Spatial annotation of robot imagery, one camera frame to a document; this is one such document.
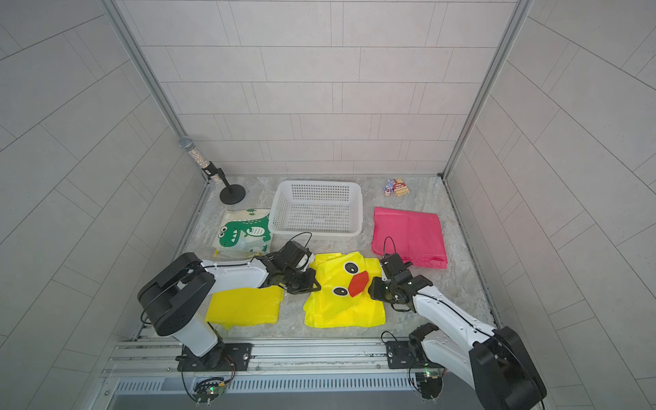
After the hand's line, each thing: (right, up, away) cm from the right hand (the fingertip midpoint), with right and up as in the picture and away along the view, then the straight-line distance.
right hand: (370, 290), depth 84 cm
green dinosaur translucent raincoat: (-47, +18, +9) cm, 51 cm away
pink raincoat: (+18, +17, +7) cm, 25 cm away
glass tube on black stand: (-58, +32, +24) cm, 70 cm away
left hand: (-16, 0, +1) cm, 16 cm away
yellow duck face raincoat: (-9, 0, -6) cm, 11 cm away
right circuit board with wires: (+14, -19, -16) cm, 29 cm away
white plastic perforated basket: (-18, +27, +21) cm, 38 cm away
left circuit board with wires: (-44, -19, -19) cm, 52 cm away
